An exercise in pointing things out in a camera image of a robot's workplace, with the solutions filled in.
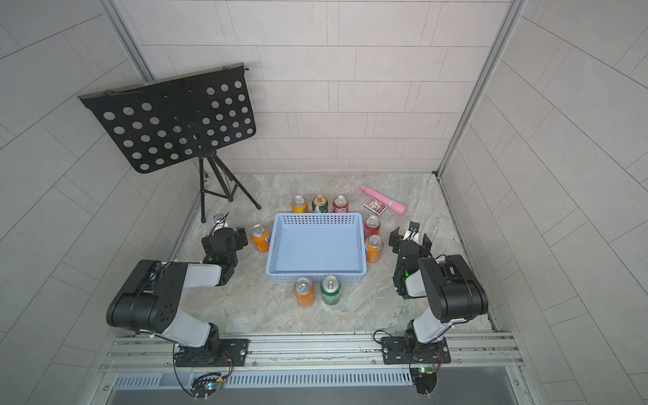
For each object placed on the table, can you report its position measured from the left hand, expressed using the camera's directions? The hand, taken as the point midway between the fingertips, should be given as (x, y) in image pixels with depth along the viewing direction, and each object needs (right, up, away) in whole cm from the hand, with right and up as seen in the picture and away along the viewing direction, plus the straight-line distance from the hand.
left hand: (230, 227), depth 94 cm
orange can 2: (+53, -4, -11) cm, 54 cm away
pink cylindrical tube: (+62, +8, +8) cm, 64 cm away
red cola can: (+42, +8, 0) cm, 43 cm away
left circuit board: (+6, -38, -28) cm, 48 cm away
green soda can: (+38, -16, -20) cm, 46 cm away
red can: (+53, +1, -6) cm, 53 cm away
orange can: (+26, +8, 0) cm, 27 cm away
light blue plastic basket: (+32, -7, +2) cm, 33 cm away
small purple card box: (+56, +7, +10) cm, 58 cm away
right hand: (+68, 0, -2) cm, 68 cm away
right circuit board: (+65, -39, -25) cm, 80 cm away
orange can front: (+31, -17, -20) cm, 40 cm away
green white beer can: (+34, +8, 0) cm, 35 cm away
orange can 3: (+15, -2, -9) cm, 17 cm away
